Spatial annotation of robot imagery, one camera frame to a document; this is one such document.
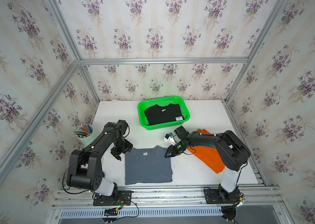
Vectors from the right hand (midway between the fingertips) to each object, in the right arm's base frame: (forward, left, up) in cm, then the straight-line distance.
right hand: (168, 156), depth 88 cm
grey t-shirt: (-5, +14, -3) cm, 15 cm away
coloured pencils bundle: (+11, +54, +13) cm, 57 cm away
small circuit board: (-30, +30, -2) cm, 43 cm away
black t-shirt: (+32, +8, +3) cm, 33 cm away
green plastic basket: (+38, +18, +7) cm, 43 cm away
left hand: (-2, +24, +6) cm, 25 cm away
